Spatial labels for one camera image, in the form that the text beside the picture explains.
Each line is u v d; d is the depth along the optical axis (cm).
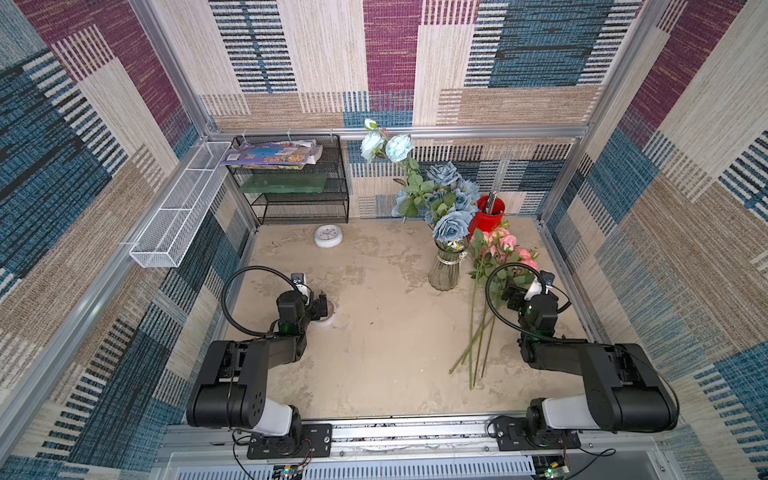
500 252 102
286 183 97
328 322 92
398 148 71
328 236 112
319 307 86
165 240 70
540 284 76
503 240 102
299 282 81
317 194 113
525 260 100
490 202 104
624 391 44
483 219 103
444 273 97
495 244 103
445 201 76
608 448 69
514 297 82
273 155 81
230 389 45
